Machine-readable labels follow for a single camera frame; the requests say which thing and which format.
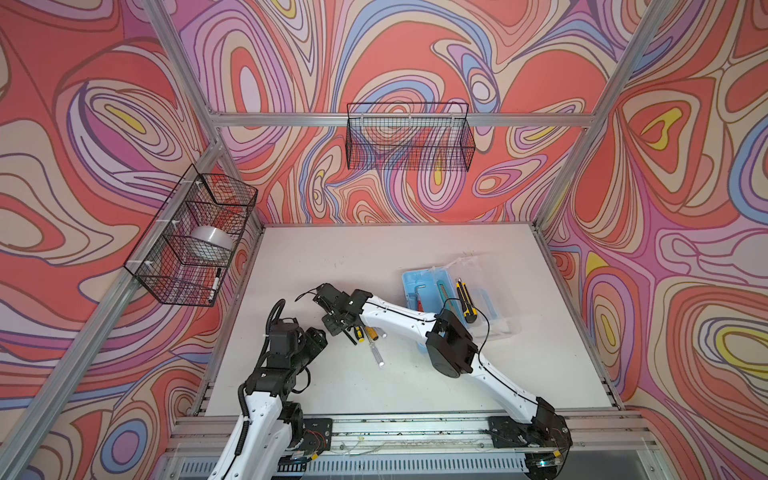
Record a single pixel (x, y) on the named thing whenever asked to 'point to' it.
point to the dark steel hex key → (350, 338)
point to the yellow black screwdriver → (359, 335)
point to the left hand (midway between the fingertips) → (322, 336)
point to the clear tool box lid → (491, 294)
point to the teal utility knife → (445, 295)
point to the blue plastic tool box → (429, 290)
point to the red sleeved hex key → (419, 302)
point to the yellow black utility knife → (466, 299)
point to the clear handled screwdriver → (379, 359)
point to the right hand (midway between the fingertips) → (339, 325)
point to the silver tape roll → (209, 243)
